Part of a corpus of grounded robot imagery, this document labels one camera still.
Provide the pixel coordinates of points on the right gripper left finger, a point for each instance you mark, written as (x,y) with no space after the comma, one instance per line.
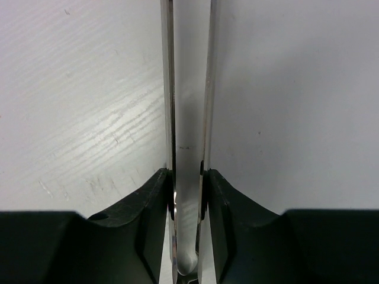
(120,244)

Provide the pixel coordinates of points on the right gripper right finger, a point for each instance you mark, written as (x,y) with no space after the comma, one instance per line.
(251,244)

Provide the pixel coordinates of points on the metal tongs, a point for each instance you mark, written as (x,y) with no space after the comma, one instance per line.
(189,36)

